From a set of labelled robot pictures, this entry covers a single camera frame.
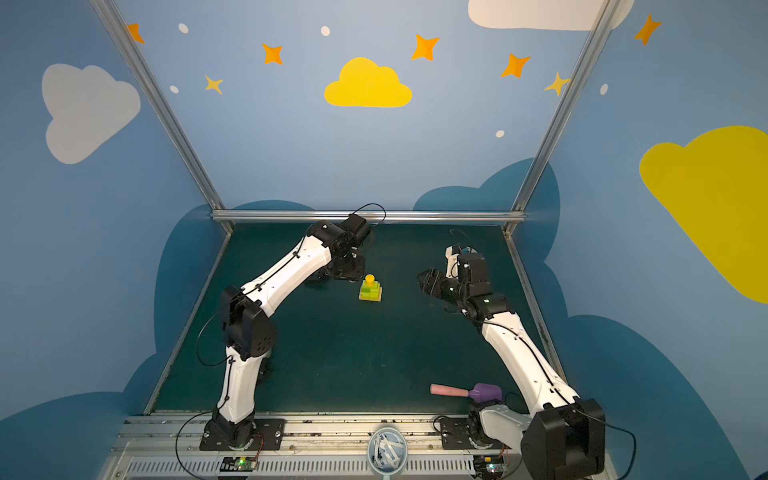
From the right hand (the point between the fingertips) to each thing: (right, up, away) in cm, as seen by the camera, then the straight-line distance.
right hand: (429, 275), depth 81 cm
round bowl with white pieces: (-12, -42, -9) cm, 45 cm away
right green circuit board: (+13, -46, -10) cm, 49 cm away
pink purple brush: (+14, -32, -1) cm, 35 cm away
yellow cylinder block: (-18, -2, +14) cm, 23 cm away
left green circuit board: (-48, -45, -11) cm, 66 cm away
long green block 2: (-19, -8, +17) cm, 27 cm away
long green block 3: (-16, -8, +18) cm, 25 cm away
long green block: (-17, -5, +17) cm, 25 cm away
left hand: (-20, -1, +6) cm, 21 cm away
